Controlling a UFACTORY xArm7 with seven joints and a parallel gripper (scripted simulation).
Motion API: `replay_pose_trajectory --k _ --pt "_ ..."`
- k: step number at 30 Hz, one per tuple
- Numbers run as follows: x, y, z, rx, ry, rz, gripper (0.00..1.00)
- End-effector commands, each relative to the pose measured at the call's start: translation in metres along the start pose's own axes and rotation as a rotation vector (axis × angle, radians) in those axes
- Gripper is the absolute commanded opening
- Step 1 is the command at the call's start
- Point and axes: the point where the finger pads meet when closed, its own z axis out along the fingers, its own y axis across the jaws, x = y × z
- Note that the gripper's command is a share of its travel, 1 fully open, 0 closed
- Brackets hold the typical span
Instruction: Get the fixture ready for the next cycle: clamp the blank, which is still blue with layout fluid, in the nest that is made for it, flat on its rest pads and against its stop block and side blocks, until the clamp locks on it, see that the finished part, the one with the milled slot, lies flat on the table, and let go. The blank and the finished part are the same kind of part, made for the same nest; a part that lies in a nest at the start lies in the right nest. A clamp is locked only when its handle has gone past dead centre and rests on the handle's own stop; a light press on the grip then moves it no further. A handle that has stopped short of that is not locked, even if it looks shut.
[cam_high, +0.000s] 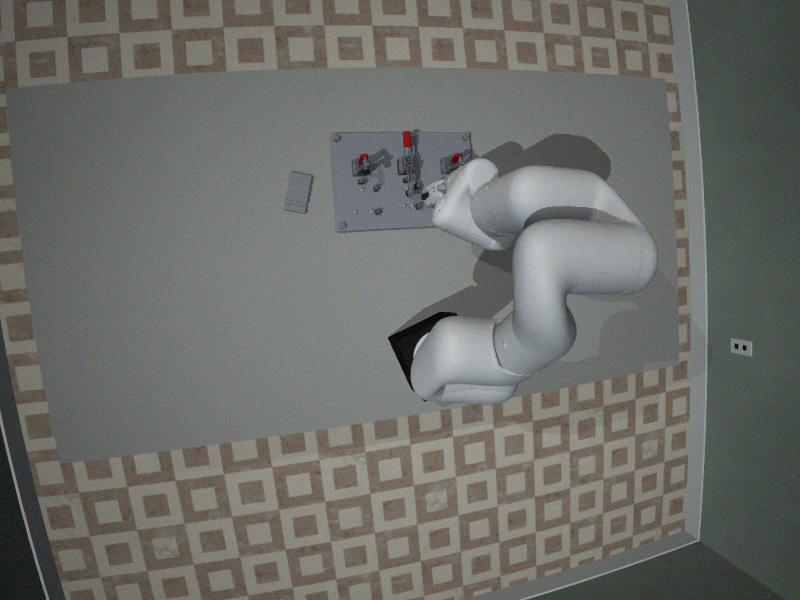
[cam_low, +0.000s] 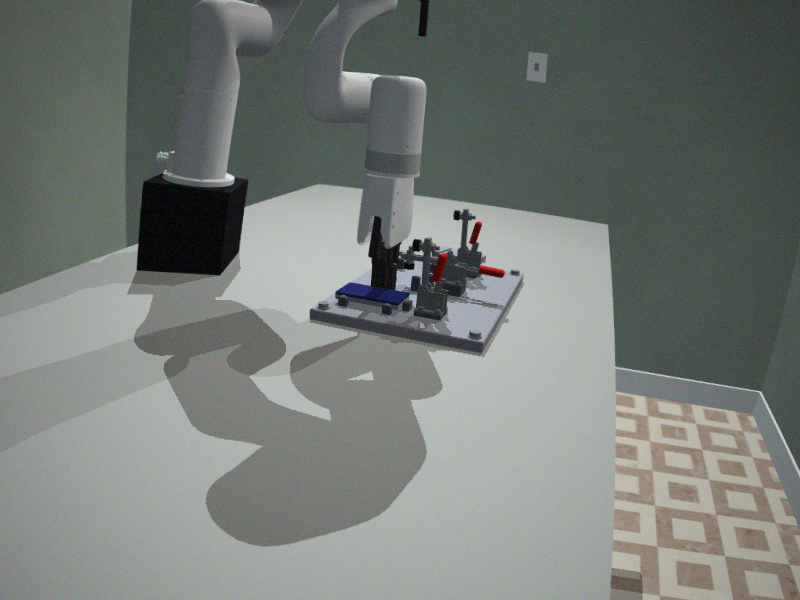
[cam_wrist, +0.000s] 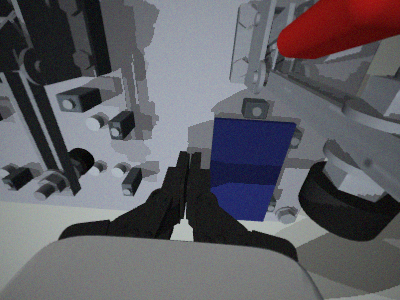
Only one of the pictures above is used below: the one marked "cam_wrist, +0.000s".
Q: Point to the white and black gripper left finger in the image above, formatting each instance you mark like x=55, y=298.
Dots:
x=156, y=218

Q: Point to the grey fixture plate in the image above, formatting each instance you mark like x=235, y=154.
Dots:
x=170, y=62

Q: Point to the toggle clamp with red handle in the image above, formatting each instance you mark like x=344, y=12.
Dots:
x=63, y=40
x=348, y=195

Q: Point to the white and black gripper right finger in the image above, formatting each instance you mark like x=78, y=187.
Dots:
x=212, y=224

